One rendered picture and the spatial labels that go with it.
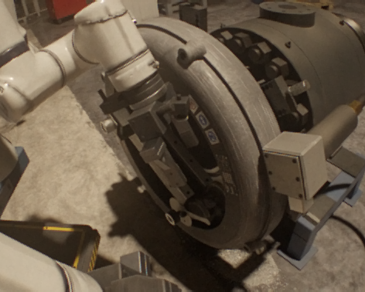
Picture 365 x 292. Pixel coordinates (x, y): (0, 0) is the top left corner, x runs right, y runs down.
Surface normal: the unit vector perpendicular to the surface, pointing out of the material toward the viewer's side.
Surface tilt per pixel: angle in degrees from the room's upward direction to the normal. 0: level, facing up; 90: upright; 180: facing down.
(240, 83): 39
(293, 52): 33
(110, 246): 0
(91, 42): 90
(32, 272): 64
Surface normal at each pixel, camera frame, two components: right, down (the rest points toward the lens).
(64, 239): -0.10, -0.77
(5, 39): 0.75, -0.02
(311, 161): 0.54, 0.11
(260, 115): 0.41, -0.15
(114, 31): 0.32, 0.28
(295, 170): -0.77, 0.45
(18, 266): 0.79, -0.61
